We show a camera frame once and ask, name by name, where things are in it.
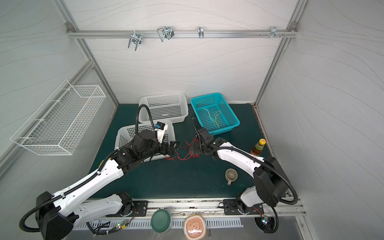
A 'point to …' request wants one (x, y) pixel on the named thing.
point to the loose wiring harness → (100, 229)
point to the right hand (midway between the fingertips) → (200, 144)
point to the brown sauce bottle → (257, 149)
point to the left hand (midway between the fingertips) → (174, 137)
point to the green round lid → (160, 220)
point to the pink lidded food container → (194, 227)
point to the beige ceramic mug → (231, 175)
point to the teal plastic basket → (215, 113)
